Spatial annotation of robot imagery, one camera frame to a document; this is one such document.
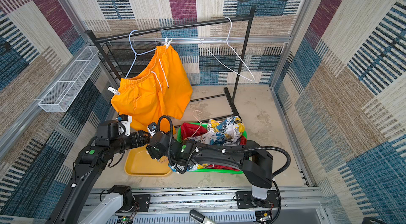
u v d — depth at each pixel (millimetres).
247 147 459
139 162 874
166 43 776
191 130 866
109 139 542
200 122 889
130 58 629
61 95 715
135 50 638
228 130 849
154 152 650
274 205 722
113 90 617
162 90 851
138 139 659
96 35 559
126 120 672
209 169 763
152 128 637
